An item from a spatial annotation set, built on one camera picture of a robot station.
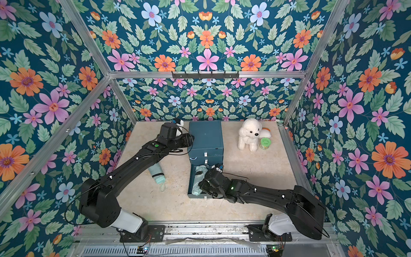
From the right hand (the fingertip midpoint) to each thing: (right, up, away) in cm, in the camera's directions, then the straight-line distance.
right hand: (197, 185), depth 77 cm
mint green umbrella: (+1, +5, +5) cm, 8 cm away
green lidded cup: (+41, +19, +27) cm, 53 cm away
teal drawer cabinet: (+5, +18, +2) cm, 19 cm away
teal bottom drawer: (-5, +5, +13) cm, 15 cm away
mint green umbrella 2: (-24, +3, +13) cm, 28 cm away
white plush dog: (+29, +25, +17) cm, 42 cm away
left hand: (-3, +23, +6) cm, 24 cm away
